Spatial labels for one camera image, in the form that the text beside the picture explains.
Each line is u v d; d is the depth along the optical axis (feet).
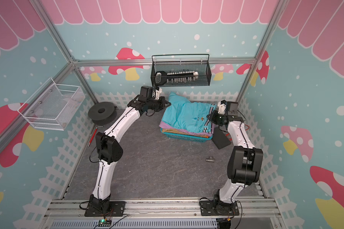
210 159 3.01
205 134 3.00
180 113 3.09
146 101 2.39
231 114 2.29
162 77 2.95
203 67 3.10
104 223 2.39
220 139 3.27
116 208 2.44
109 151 1.90
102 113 3.62
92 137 3.39
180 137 3.12
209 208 2.44
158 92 2.78
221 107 2.70
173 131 3.09
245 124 2.01
